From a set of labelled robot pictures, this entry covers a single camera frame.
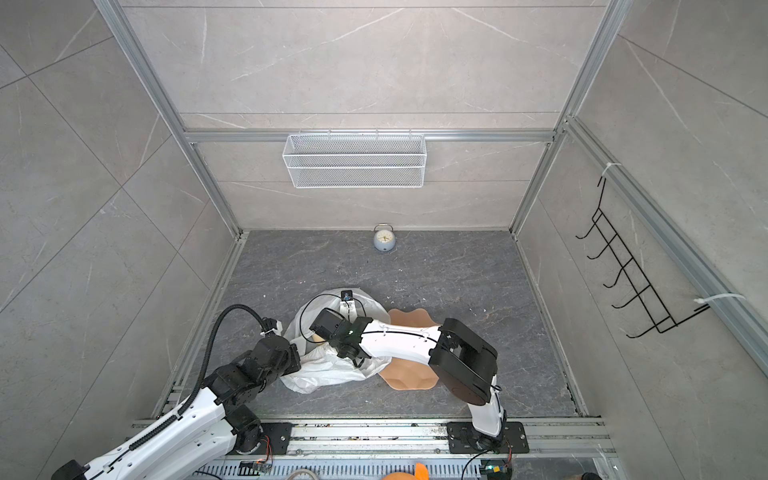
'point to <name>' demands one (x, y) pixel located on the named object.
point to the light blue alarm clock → (384, 238)
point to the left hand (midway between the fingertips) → (298, 345)
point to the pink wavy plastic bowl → (403, 374)
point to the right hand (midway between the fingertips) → (345, 326)
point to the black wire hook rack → (645, 293)
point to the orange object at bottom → (421, 473)
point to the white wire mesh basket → (354, 161)
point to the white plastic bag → (320, 365)
